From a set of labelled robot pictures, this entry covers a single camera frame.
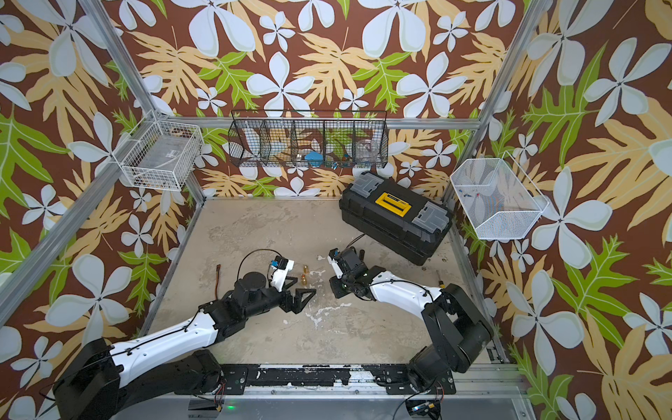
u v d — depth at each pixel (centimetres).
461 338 44
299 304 69
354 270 69
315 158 93
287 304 69
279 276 69
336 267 74
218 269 98
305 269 94
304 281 93
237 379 74
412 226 89
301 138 98
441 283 93
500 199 84
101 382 40
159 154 86
